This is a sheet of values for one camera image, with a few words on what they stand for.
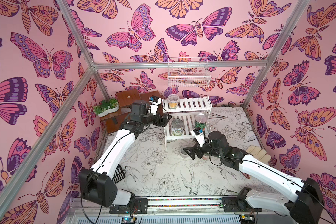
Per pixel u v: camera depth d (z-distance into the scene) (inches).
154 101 26.1
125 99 37.6
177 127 32.9
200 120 31.8
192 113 35.7
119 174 33.3
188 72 41.8
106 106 36.2
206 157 26.8
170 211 28.7
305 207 14.7
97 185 15.7
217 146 22.9
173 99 31.2
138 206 28.8
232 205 28.7
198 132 25.5
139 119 23.2
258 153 36.1
